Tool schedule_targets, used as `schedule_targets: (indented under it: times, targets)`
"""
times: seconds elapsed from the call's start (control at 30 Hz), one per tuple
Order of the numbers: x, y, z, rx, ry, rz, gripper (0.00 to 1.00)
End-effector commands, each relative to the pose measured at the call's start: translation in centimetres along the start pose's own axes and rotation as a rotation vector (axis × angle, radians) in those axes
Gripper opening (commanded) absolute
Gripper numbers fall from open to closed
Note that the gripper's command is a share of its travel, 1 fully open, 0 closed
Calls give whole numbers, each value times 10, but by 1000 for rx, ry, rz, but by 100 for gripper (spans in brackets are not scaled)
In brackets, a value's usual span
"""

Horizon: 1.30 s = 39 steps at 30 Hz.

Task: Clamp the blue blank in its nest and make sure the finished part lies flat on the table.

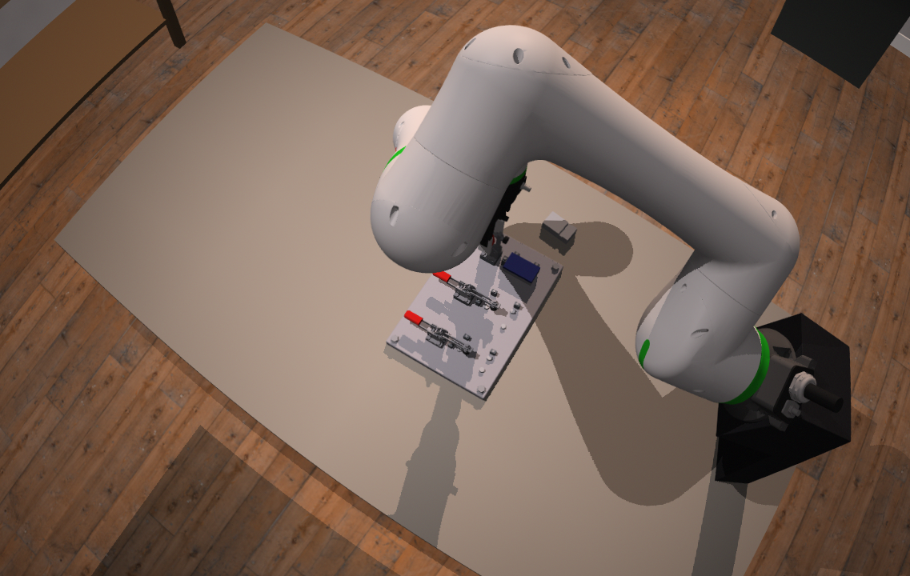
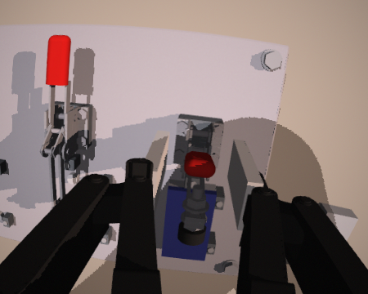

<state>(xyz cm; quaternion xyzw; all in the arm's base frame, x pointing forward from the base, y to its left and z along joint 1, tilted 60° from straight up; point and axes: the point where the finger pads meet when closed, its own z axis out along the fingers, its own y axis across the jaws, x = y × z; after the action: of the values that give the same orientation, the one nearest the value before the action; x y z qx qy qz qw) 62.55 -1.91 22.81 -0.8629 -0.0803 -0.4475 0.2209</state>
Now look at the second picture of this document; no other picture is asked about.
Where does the blue rectangular plate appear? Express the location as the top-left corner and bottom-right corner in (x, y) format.
(161, 179), (217, 261)

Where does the light grey fixture plate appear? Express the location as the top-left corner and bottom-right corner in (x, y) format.
(0, 24), (289, 275)

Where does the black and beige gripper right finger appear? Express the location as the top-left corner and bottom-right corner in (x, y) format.
(227, 140), (368, 294)

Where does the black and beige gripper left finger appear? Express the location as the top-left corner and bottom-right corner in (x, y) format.
(0, 131), (169, 294)

